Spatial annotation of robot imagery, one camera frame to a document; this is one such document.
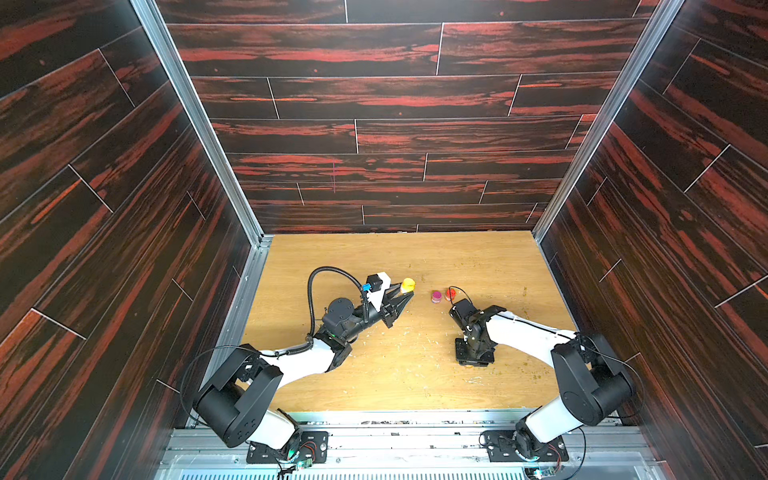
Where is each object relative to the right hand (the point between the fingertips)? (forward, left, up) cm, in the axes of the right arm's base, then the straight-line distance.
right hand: (470, 358), depth 90 cm
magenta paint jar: (+21, +9, +3) cm, 23 cm away
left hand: (+6, +20, +26) cm, 33 cm away
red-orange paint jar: (+22, +4, +2) cm, 23 cm away
